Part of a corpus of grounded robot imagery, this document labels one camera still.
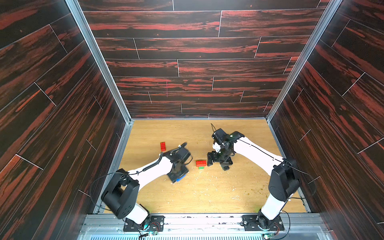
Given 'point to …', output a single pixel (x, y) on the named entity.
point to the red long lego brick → (201, 163)
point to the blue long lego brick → (178, 179)
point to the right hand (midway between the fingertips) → (216, 162)
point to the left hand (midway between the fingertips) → (185, 175)
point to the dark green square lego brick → (201, 167)
